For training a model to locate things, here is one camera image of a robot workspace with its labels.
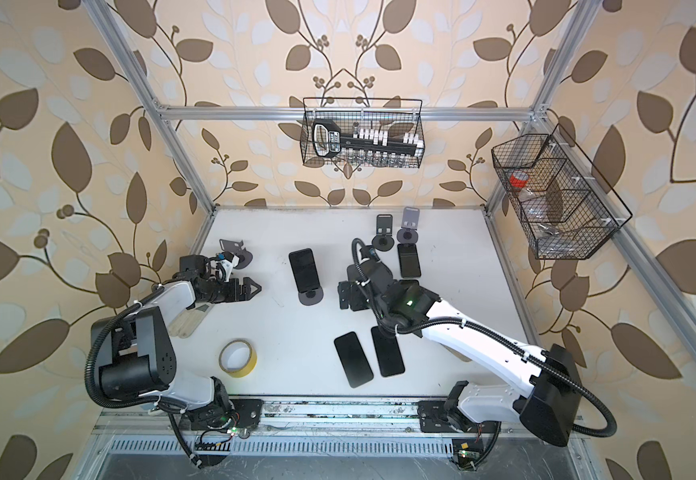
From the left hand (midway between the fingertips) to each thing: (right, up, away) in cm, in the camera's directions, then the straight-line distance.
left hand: (246, 286), depth 91 cm
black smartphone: (+19, +3, -2) cm, 19 cm away
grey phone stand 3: (+54, +16, +20) cm, 60 cm away
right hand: (+34, +2, -15) cm, 37 cm away
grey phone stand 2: (+19, -4, +5) cm, 20 cm away
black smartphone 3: (+43, -18, -6) cm, 47 cm away
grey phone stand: (-4, +9, +10) cm, 14 cm away
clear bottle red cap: (+83, +32, -3) cm, 89 cm away
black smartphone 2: (+33, -20, -7) cm, 39 cm away
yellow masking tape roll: (+1, -19, -8) cm, 21 cm away
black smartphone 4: (+53, +7, +15) cm, 56 cm away
